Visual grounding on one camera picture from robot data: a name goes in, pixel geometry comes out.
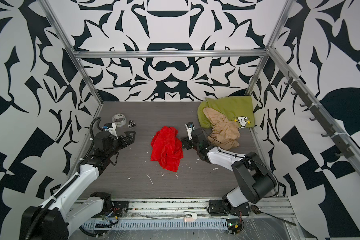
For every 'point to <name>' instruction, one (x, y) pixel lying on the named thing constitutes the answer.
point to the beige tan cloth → (226, 133)
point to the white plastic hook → (193, 218)
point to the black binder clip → (131, 124)
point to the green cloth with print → (237, 109)
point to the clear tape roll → (119, 119)
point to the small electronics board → (234, 226)
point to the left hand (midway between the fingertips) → (129, 131)
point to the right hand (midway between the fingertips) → (188, 134)
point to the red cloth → (166, 148)
